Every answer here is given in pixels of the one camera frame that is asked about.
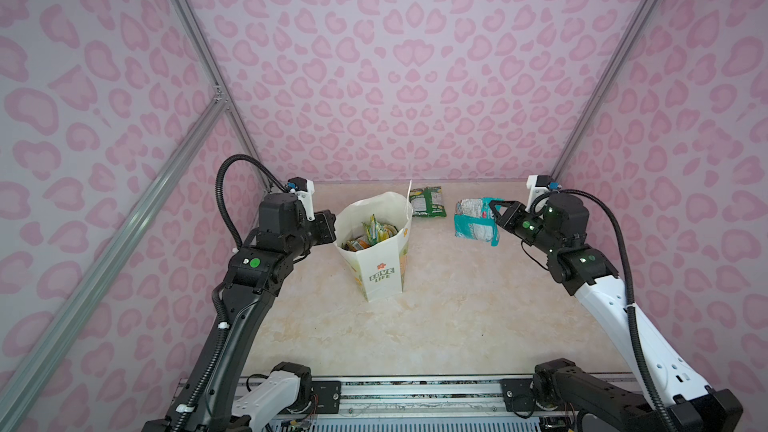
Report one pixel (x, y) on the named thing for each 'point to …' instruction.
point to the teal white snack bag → (474, 220)
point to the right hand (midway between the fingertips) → (490, 200)
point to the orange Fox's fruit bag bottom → (363, 244)
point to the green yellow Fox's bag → (375, 232)
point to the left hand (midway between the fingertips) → (335, 211)
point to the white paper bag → (378, 269)
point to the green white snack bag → (427, 202)
